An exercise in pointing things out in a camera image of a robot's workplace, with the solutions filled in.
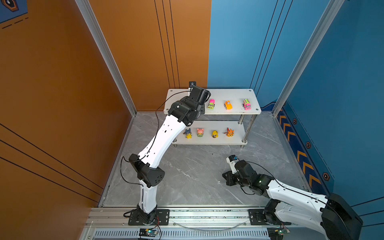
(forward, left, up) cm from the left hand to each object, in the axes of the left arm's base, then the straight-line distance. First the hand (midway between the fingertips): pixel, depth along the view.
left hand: (196, 102), depth 75 cm
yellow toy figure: (0, -12, -26) cm, 29 cm away
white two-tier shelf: (+26, -26, -37) cm, 52 cm away
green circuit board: (-51, +22, -38) cm, 67 cm away
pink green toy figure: (0, -2, -25) cm, 25 cm away
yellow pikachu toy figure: (-1, +5, -26) cm, 26 cm away
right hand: (-26, -14, -31) cm, 43 cm away
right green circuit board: (-50, -39, -37) cm, 74 cm away
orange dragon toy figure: (-1, -21, -24) cm, 32 cm away
